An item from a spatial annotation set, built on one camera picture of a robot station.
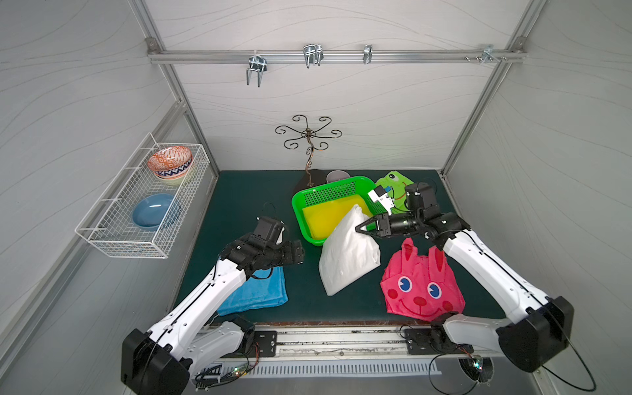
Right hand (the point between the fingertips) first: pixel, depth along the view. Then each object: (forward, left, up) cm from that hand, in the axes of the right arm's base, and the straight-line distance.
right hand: (356, 229), depth 69 cm
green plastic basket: (+36, -3, -21) cm, 41 cm away
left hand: (-3, +19, -12) cm, 23 cm away
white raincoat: (-6, +2, -3) cm, 7 cm away
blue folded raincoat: (-9, +30, -25) cm, 40 cm away
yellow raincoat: (+20, +11, -25) cm, 34 cm away
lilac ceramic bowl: (+41, +6, -20) cm, 46 cm away
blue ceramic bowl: (-1, +57, +6) cm, 58 cm away
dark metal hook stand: (+38, +16, +4) cm, 41 cm away
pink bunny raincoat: (-6, -24, -25) cm, 36 cm away
